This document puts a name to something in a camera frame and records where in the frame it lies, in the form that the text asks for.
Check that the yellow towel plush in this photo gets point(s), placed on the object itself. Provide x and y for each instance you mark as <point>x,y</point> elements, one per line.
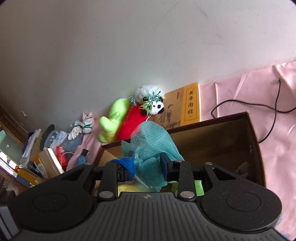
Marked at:
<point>132,187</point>

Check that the white small bunny doll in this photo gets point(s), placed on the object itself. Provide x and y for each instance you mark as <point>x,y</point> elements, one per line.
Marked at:
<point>87,122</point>

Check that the red panda plush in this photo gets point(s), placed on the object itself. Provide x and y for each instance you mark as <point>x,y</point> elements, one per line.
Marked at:
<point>148,100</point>

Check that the brown cardboard box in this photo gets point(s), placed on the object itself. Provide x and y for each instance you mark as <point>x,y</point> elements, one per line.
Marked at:
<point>227,142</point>

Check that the neon green dinosaur plush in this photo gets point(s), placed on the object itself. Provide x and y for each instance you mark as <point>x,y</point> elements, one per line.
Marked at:
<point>194,186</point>

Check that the pink bed sheet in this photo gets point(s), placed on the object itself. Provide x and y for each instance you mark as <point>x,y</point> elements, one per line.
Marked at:
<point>268,95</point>

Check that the lime green frog plush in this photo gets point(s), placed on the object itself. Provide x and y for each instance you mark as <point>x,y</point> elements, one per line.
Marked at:
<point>110,124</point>

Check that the white gloves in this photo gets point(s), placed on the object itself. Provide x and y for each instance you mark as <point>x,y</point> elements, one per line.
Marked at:
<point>77,129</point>

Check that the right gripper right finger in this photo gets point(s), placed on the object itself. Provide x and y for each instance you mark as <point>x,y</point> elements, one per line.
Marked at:
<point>168,167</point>

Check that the yellow book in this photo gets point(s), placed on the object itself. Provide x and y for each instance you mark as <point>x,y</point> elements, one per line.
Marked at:
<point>182,107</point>

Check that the teal mesh bath sponge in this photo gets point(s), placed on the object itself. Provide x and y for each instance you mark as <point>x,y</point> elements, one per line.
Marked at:
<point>148,141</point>

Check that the orange white paper bag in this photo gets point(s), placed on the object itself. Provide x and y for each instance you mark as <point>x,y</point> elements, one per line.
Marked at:
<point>48,164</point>

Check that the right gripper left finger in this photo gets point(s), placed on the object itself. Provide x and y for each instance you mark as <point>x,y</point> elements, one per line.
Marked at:
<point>128,169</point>

